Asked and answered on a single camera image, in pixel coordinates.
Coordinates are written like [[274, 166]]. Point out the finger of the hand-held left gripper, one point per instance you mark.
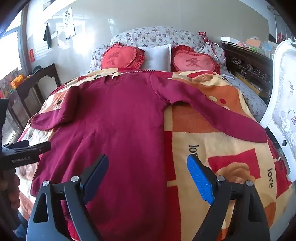
[[34, 149]]

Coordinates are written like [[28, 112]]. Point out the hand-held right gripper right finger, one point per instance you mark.
[[200, 180]]

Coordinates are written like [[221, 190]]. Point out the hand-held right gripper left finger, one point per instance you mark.
[[98, 173]]

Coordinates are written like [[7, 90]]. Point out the maroon knit sweater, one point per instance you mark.
[[120, 129]]

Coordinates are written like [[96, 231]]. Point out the person's left hand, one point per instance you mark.
[[12, 192]]

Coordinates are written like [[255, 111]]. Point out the orange plastic basket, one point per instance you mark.
[[17, 81]]

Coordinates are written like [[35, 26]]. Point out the printed fleece blanket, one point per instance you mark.
[[208, 129]]

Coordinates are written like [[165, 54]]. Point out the dark hat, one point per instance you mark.
[[37, 69]]

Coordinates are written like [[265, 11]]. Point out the dark wooden side table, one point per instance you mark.
[[44, 74]]

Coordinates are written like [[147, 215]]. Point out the window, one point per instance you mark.
[[11, 48]]

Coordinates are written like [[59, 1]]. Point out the dark hanging cloth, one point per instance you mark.
[[48, 36]]

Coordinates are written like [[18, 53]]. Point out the floral bedsheet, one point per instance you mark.
[[249, 95]]

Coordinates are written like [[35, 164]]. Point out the eye chart poster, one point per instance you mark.
[[69, 23]]

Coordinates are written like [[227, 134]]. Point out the red heart pillow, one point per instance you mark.
[[118, 56], [192, 61]]

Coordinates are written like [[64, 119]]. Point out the white ornate chair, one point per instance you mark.
[[284, 97]]

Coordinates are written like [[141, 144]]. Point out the dark wooden headboard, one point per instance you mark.
[[249, 67]]

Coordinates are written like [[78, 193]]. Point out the white folded cloth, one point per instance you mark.
[[157, 58]]

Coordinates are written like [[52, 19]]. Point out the clutter of small packets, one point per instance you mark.
[[256, 45]]

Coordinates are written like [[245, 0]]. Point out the floral quilt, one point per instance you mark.
[[157, 34]]

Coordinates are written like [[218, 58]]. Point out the red wall sticker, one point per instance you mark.
[[32, 55]]

